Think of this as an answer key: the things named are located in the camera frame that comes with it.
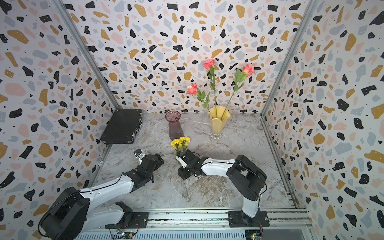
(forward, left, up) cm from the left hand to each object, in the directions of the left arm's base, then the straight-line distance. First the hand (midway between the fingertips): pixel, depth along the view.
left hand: (158, 158), depth 89 cm
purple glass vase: (+18, -9, +4) cm, 21 cm away
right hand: (-7, -14, -5) cm, 16 cm away
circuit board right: (-37, -50, -6) cm, 62 cm away
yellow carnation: (+13, -9, -4) cm, 16 cm away
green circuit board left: (-36, +11, -7) cm, 38 cm away
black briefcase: (+30, +33, -5) cm, 44 cm away
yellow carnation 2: (+14, -14, -3) cm, 21 cm away
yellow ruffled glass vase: (+27, -38, +9) cm, 47 cm away
